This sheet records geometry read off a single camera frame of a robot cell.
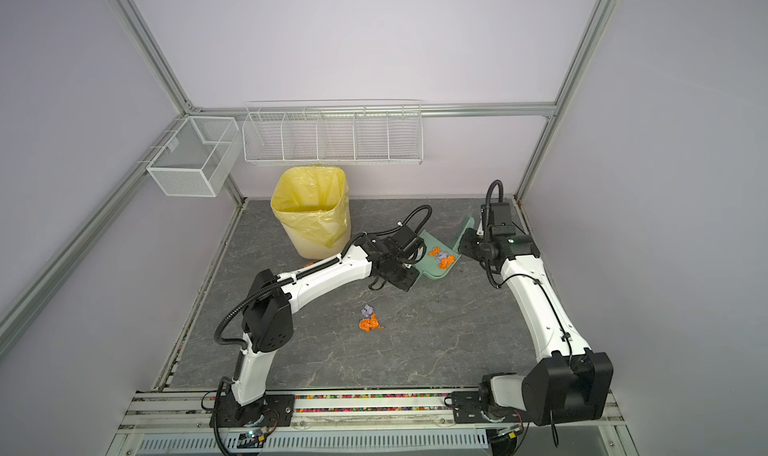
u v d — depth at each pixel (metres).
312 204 1.03
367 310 0.89
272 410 0.74
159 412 0.75
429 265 0.90
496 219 0.60
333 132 0.97
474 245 0.72
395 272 0.72
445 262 0.91
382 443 1.58
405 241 0.68
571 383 0.40
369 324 0.87
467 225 0.89
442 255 0.91
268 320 0.50
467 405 0.74
